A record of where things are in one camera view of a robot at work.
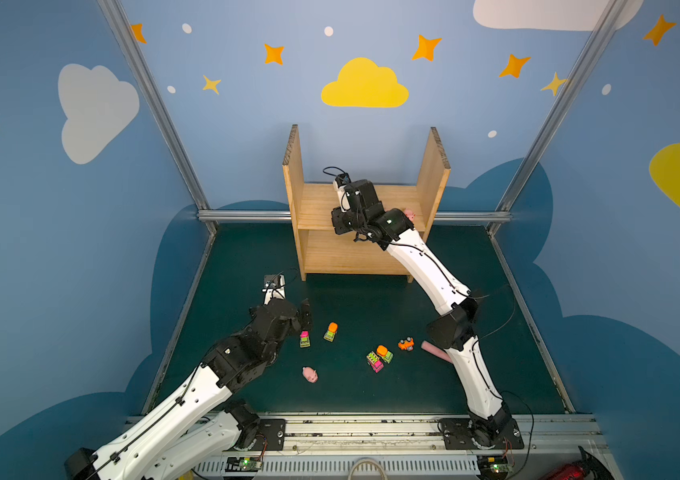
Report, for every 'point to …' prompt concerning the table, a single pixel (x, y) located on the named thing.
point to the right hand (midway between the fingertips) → (339, 208)
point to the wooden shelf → (420, 202)
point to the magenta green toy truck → (374, 361)
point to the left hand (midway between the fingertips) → (297, 303)
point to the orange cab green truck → (332, 330)
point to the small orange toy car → (407, 344)
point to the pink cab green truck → (305, 339)
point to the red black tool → (587, 469)
